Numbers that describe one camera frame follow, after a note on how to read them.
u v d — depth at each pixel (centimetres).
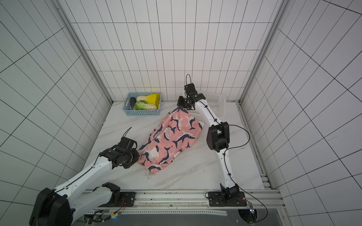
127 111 106
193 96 73
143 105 107
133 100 117
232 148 61
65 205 40
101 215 68
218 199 73
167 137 92
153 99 111
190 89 78
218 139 60
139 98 115
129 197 73
